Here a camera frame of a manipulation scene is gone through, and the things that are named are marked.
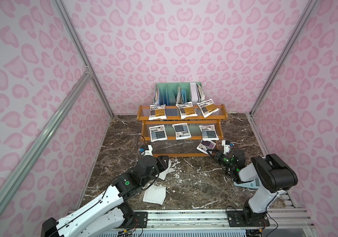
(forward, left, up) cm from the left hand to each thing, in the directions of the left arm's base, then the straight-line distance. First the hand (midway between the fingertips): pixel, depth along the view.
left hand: (169, 157), depth 73 cm
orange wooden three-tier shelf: (+16, -15, -5) cm, 22 cm away
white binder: (+43, -16, +5) cm, 46 cm away
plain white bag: (-12, +8, -21) cm, 25 cm away
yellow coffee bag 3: (+22, +7, +9) cm, 25 cm away
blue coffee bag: (+20, -7, -4) cm, 21 cm away
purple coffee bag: (+14, -21, -12) cm, 28 cm away
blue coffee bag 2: (+18, -23, -5) cm, 30 cm away
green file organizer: (+51, -1, -1) cm, 51 cm away
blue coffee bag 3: (+18, +7, -5) cm, 20 cm away
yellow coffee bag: (+25, -21, +10) cm, 34 cm away
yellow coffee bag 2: (+23, -10, +10) cm, 27 cm away
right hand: (+11, -22, -12) cm, 27 cm away
